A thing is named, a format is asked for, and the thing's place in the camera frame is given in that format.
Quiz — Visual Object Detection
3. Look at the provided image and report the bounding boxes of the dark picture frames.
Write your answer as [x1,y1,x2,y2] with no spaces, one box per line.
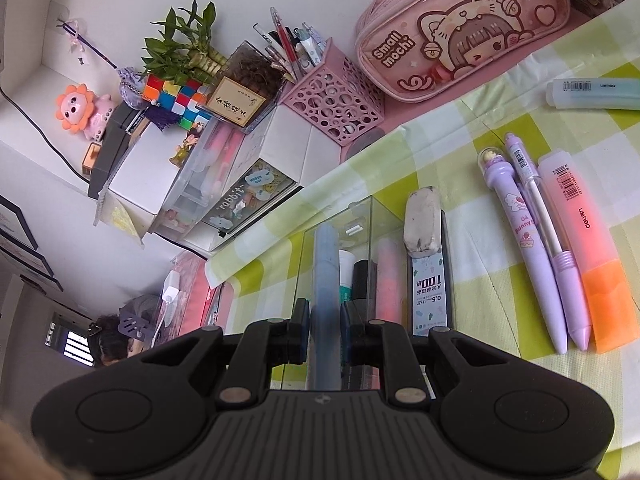
[0,195,63,292]

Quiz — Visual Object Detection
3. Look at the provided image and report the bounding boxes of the pink perforated pen holder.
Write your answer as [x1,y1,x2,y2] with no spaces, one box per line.
[282,37,387,147]

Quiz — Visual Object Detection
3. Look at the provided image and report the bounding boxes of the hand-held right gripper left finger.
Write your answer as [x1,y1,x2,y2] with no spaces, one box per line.
[132,298,312,407]

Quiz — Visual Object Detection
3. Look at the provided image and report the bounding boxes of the small figurine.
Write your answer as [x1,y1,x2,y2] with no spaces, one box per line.
[169,127,201,168]

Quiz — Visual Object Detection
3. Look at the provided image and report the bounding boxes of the white green glue stick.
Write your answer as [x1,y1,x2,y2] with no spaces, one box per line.
[339,250,357,306]

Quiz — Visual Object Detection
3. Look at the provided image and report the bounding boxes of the green-capped pale blue highlighter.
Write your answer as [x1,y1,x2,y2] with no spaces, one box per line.
[545,76,640,111]

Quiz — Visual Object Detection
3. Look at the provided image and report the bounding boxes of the colourful puzzle cube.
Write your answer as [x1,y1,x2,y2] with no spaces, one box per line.
[140,74,213,133]

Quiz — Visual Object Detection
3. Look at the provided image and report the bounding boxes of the white cardboard box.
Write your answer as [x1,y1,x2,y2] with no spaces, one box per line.
[107,120,211,233]

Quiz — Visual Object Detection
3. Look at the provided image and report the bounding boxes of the clear plastic box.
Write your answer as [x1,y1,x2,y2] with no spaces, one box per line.
[280,195,407,391]

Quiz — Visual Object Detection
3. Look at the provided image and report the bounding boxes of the pink orange lion toy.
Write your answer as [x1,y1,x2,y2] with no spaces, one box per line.
[52,85,118,142]

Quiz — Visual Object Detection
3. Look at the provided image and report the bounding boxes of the orange-capped pink highlighter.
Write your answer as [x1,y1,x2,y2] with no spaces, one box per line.
[537,152,640,353]

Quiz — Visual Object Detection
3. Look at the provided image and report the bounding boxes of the pink ribbon wall decoration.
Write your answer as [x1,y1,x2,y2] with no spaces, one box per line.
[55,17,121,68]

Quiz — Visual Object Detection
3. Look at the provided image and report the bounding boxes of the purple sachet with tassel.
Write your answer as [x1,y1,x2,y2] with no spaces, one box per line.
[118,66,181,133]

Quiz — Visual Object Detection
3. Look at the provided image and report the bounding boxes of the bunch of pens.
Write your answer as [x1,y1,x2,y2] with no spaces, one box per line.
[252,7,328,81]

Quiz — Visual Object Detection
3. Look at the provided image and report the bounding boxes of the small brown box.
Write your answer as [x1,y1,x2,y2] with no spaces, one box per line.
[82,142,103,176]

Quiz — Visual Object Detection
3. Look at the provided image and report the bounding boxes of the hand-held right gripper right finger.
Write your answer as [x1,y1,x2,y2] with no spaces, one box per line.
[341,301,511,408]

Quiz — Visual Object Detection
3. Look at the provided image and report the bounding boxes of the white charger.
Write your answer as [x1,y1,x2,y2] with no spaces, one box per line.
[161,270,183,306]

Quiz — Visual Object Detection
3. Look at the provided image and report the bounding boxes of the white drawer organiser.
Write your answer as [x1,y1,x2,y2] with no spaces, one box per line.
[150,110,346,256]

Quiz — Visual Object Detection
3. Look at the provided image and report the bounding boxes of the grey white eraser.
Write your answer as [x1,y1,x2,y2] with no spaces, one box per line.
[404,187,443,253]

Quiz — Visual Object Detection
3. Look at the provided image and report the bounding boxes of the black cable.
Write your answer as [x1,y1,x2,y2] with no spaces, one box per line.
[0,82,91,186]

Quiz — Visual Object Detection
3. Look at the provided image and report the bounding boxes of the potted lucky bamboo plant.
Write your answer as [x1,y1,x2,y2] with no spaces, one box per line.
[142,1,288,133]

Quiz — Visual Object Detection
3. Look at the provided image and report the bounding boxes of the purple mechanical pencil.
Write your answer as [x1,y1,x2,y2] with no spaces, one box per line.
[502,132,593,351]

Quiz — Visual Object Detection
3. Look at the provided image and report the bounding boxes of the grey-blue pen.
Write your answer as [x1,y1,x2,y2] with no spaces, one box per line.
[310,224,346,393]

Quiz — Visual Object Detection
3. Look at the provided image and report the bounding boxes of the purple dome-topped pen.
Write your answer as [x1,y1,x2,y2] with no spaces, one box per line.
[477,146,571,353]

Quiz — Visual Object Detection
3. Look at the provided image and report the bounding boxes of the green checkered tablecloth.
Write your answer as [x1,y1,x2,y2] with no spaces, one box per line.
[205,0,640,451]

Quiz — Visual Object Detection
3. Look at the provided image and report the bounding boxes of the translucent sheet with yellow print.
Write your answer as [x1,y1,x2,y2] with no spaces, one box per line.
[92,187,146,248]

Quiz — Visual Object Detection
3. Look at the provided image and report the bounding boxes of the dark grey box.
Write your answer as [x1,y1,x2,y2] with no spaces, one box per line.
[87,102,146,200]

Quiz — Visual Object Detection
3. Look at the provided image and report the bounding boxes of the white pencil lead case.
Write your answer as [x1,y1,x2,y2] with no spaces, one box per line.
[406,207,456,336]

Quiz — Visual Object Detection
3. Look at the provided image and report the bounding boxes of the clear lidded storage box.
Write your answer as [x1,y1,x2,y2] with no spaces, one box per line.
[160,120,273,231]

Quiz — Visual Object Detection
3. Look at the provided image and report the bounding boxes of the stack of pink notebooks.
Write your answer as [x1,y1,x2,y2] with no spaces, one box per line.
[170,252,236,336]

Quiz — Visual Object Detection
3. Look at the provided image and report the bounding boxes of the pink cartoon pencil case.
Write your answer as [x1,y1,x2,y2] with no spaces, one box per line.
[355,0,571,105]

